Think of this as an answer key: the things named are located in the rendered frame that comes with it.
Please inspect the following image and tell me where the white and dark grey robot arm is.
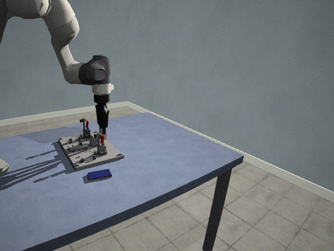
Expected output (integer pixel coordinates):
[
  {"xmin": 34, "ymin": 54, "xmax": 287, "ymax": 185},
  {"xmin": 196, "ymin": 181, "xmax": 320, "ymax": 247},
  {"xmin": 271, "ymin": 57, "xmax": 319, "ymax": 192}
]
[{"xmin": 0, "ymin": 0, "xmax": 114, "ymax": 95}]

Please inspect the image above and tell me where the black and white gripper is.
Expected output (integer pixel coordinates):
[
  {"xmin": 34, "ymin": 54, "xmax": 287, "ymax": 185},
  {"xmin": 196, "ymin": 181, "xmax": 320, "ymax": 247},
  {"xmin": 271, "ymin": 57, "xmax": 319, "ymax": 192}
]
[{"xmin": 94, "ymin": 94, "xmax": 109, "ymax": 140}]

